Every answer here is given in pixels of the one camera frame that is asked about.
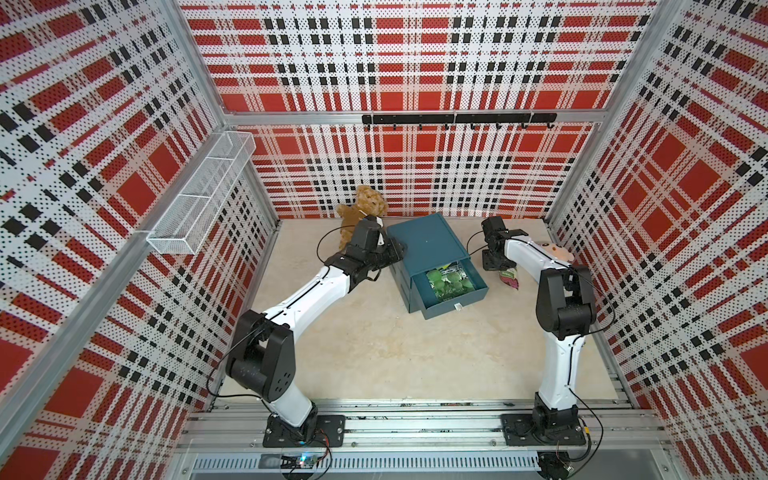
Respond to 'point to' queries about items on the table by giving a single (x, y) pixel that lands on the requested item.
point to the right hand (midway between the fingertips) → (503, 261)
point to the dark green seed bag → (449, 282)
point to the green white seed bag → (508, 277)
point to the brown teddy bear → (368, 202)
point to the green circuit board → (305, 461)
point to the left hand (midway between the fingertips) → (405, 248)
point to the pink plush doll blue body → (558, 252)
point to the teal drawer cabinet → (435, 267)
